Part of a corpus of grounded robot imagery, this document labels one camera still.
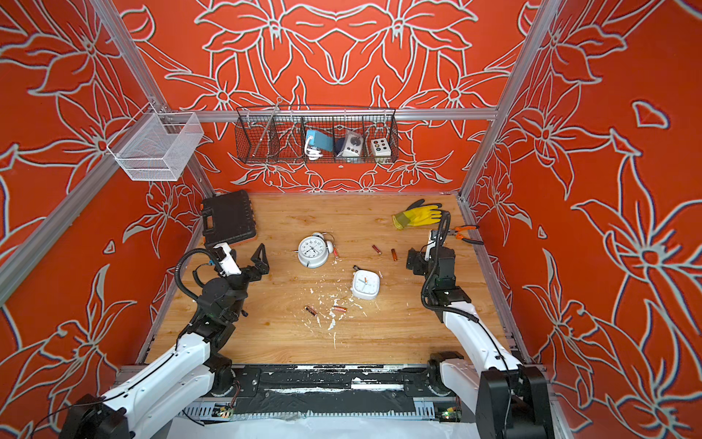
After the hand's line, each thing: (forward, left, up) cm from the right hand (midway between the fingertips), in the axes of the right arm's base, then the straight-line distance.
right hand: (422, 247), depth 85 cm
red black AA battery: (-16, +35, -13) cm, 41 cm away
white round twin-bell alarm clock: (+5, +36, -10) cm, 38 cm away
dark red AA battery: (+7, +12, -14) cm, 20 cm away
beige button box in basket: (+32, +12, +15) cm, 38 cm away
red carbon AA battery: (-15, +26, -14) cm, 33 cm away
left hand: (-5, +51, +7) cm, 52 cm away
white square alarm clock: (-7, +18, -12) cm, 22 cm away
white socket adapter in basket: (+29, +22, +18) cm, 41 cm away
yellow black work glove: (+25, -4, -12) cm, 28 cm away
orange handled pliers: (+19, -20, -14) cm, 31 cm away
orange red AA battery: (+7, +7, -15) cm, 18 cm away
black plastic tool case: (+20, +73, -10) cm, 76 cm away
